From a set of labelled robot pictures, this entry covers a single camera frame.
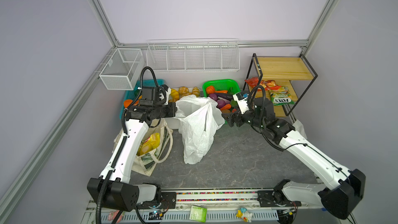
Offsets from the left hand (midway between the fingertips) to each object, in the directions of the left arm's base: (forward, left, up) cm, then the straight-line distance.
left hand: (176, 110), depth 75 cm
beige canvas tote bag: (-20, +16, -14) cm, 29 cm away
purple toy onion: (+27, -22, -21) cm, 41 cm away
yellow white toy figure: (-42, -28, -23) cm, 55 cm away
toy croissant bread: (+36, 0, -24) cm, 43 cm away
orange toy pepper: (+33, -20, -21) cm, 43 cm away
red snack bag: (+15, -51, -1) cm, 53 cm away
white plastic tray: (+7, +6, -22) cm, 24 cm away
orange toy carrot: (+18, -30, -23) cm, 42 cm away
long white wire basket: (+45, -26, 0) cm, 51 cm away
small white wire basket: (+36, +37, -3) cm, 52 cm away
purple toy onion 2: (+20, -26, -22) cm, 39 cm away
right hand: (-2, -26, 0) cm, 26 cm away
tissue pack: (-3, -69, -19) cm, 71 cm away
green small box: (-40, -8, -24) cm, 48 cm away
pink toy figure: (-39, +30, -24) cm, 54 cm away
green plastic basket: (+38, -29, -22) cm, 52 cm away
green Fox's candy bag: (+12, -60, -8) cm, 62 cm away
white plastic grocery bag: (-10, -11, +6) cm, 16 cm away
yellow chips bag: (-12, +14, -11) cm, 22 cm away
